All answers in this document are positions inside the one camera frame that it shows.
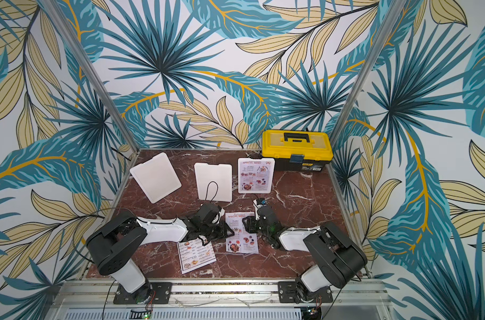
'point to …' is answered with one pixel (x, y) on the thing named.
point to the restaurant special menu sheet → (256, 175)
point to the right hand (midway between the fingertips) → (246, 219)
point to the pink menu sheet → (242, 241)
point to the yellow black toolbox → (298, 150)
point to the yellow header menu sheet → (194, 255)
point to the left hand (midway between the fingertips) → (232, 236)
